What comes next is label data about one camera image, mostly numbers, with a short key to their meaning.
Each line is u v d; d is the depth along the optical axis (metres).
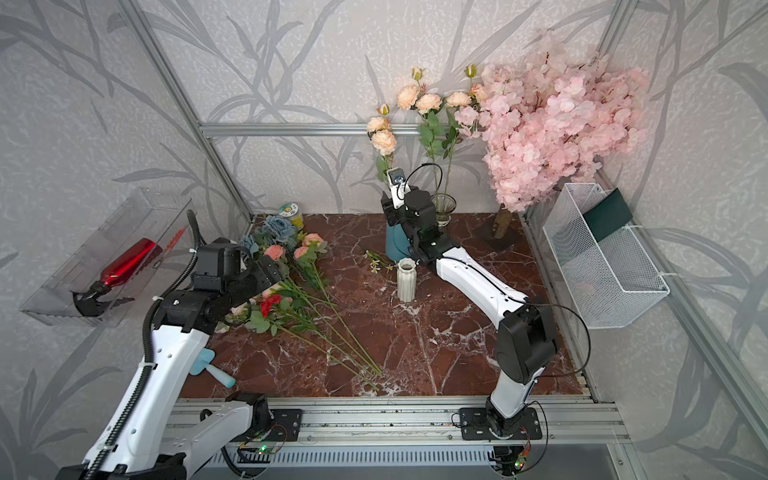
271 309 0.89
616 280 0.59
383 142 0.83
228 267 0.53
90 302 0.59
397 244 1.05
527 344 0.45
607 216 0.73
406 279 0.86
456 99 0.82
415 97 0.84
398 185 0.64
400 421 0.75
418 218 0.58
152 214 0.79
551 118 0.60
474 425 0.72
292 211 1.12
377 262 1.04
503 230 1.11
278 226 0.99
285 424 0.73
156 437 0.40
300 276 1.02
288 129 0.92
